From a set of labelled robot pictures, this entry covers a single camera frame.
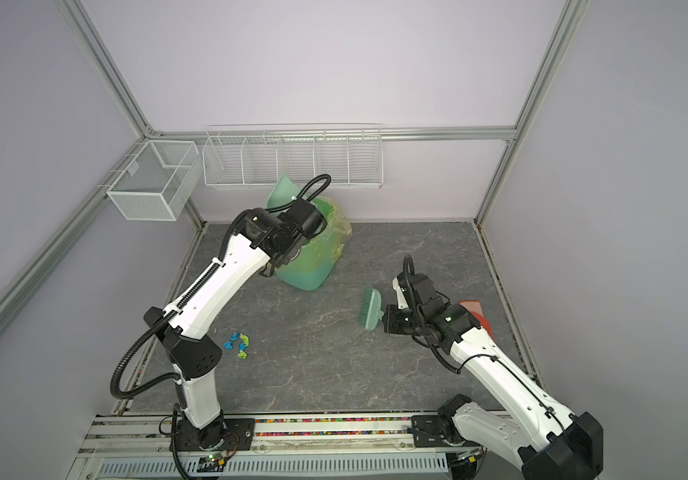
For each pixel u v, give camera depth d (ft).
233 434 2.41
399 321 2.19
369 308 2.78
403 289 2.00
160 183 3.29
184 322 1.49
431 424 2.48
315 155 3.26
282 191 2.58
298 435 2.47
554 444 1.25
